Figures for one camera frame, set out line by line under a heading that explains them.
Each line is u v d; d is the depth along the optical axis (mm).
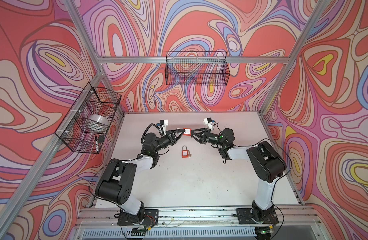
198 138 810
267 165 526
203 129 767
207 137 754
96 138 738
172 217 749
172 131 749
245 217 734
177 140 797
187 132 784
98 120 733
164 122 782
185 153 957
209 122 820
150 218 722
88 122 690
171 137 766
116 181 456
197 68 959
